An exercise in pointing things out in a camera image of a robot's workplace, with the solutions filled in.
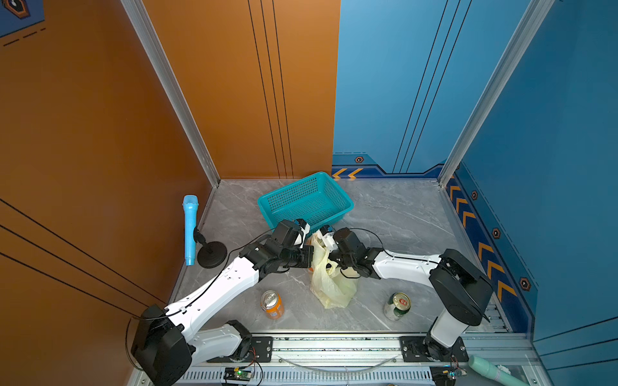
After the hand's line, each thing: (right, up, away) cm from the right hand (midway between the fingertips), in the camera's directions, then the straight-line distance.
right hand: (312, 260), depth 84 cm
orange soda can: (-12, -11, -12) cm, 20 cm away
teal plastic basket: (+1, +22, +28) cm, 36 cm away
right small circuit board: (+39, -31, -14) cm, 52 cm away
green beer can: (+27, -11, -12) cm, 31 cm away
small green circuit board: (-22, -30, -13) cm, 40 cm away
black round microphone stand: (-39, 0, +9) cm, 40 cm away
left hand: (+2, +4, -6) cm, 8 cm away
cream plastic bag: (+6, -4, -13) cm, 15 cm away
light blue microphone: (-40, +20, -6) cm, 45 cm away
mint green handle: (+50, -26, -17) cm, 59 cm away
